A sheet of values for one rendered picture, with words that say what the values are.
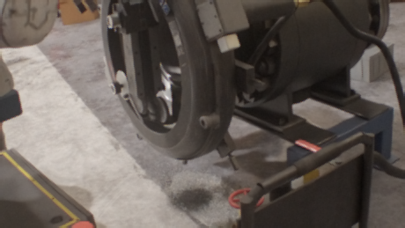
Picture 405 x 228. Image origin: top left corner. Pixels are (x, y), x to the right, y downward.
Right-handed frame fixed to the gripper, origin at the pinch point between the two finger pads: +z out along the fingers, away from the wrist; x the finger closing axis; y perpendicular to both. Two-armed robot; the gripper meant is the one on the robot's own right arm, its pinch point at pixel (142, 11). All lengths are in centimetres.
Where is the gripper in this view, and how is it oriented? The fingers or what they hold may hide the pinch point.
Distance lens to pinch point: 148.5
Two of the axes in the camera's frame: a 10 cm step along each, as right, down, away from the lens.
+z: 2.5, 6.7, 7.0
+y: -5.5, 6.9, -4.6
